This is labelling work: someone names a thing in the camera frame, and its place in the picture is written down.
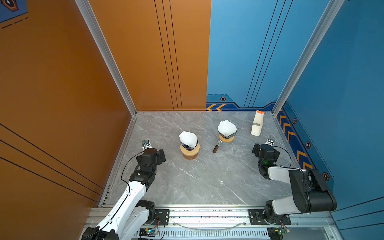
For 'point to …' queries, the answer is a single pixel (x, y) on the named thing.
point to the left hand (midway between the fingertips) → (153, 150)
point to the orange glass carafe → (193, 157)
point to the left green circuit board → (150, 232)
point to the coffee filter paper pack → (257, 123)
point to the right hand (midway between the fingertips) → (263, 146)
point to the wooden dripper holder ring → (190, 154)
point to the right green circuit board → (277, 233)
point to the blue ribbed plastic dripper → (187, 147)
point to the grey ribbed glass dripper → (228, 136)
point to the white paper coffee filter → (188, 138)
